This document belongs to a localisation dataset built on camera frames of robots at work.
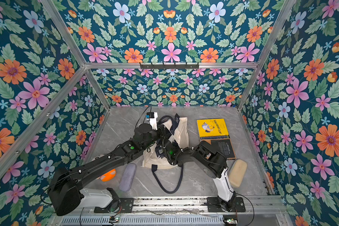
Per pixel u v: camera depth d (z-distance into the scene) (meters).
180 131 0.83
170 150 0.73
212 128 0.99
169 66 0.93
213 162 0.49
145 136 0.57
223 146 0.93
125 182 0.79
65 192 0.40
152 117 0.66
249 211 0.72
